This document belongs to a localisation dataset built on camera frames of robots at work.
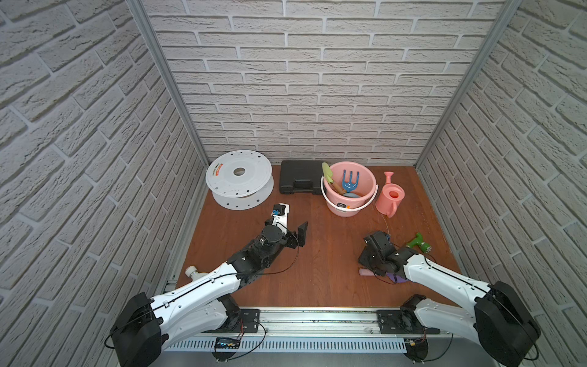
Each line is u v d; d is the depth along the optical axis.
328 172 0.93
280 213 0.64
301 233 0.68
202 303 0.47
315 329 0.74
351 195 0.92
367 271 0.80
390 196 0.94
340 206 0.90
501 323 0.40
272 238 0.56
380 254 0.65
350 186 1.00
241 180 1.01
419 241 0.90
